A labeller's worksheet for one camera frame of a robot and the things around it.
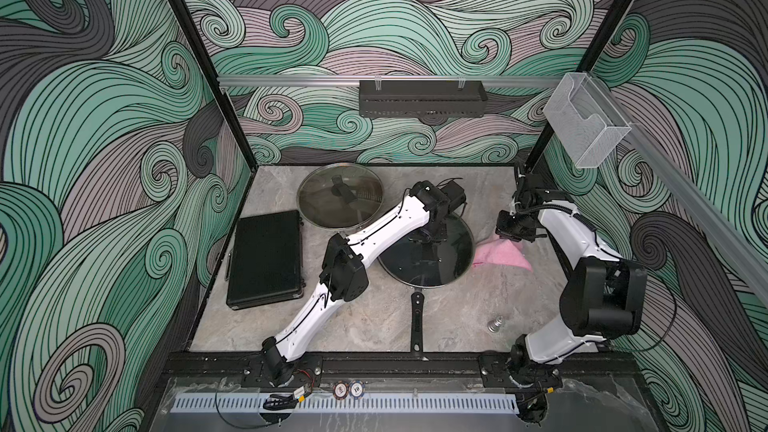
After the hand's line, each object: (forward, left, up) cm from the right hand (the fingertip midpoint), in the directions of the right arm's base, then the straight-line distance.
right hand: (499, 233), depth 88 cm
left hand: (-3, +21, +2) cm, 21 cm away
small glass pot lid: (+11, +48, +6) cm, 50 cm away
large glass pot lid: (-7, +24, -6) cm, 26 cm away
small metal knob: (-24, +6, -7) cm, 26 cm away
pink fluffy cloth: (-6, +1, +1) cm, 6 cm away
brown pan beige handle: (+7, +55, -9) cm, 56 cm away
